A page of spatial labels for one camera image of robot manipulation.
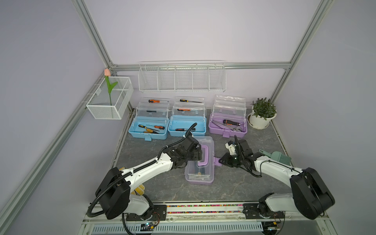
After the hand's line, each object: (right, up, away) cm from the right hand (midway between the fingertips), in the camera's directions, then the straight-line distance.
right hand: (219, 160), depth 87 cm
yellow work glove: (-45, -15, -7) cm, 48 cm away
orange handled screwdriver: (-40, +19, +21) cm, 48 cm away
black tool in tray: (-48, +31, +21) cm, 61 cm away
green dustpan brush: (+39, +1, +6) cm, 40 cm away
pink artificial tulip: (-65, +44, -2) cm, 78 cm away
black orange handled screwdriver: (+8, +24, +21) cm, 33 cm away
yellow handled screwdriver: (-52, +19, +21) cm, 59 cm away
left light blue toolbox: (-46, +24, +20) cm, 56 cm away
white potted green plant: (+31, +30, +10) cm, 44 cm away
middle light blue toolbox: (-20, +32, +25) cm, 45 cm away
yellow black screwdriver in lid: (-23, +40, +24) cm, 52 cm away
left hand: (-14, +5, -5) cm, 16 cm away
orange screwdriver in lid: (-48, +39, +24) cm, 66 cm away
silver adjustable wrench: (+11, +20, +21) cm, 31 cm away
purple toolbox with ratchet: (-11, -3, -10) cm, 15 cm away
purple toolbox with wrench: (+10, +27, +19) cm, 34 cm away
